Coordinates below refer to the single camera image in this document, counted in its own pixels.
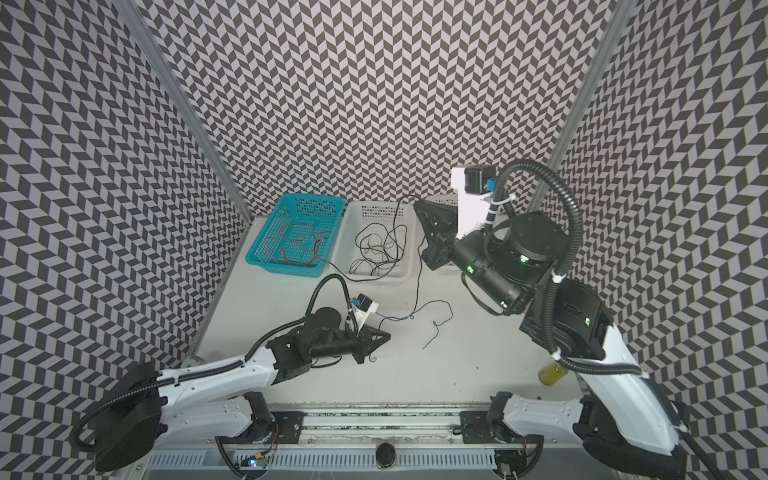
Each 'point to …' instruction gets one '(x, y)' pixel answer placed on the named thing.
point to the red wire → (297, 244)
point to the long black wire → (397, 240)
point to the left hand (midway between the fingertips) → (390, 338)
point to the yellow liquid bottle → (552, 373)
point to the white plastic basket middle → (358, 213)
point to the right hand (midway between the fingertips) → (424, 203)
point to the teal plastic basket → (323, 212)
